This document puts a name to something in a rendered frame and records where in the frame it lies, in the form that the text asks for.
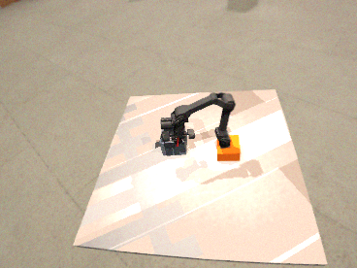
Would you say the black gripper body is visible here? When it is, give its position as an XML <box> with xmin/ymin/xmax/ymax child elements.
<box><xmin>162</xmin><ymin>128</ymin><xmax>195</xmax><ymax>142</ymax></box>

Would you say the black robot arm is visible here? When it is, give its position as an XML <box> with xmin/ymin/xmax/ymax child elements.
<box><xmin>160</xmin><ymin>92</ymin><xmax>236</xmax><ymax>149</ymax></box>

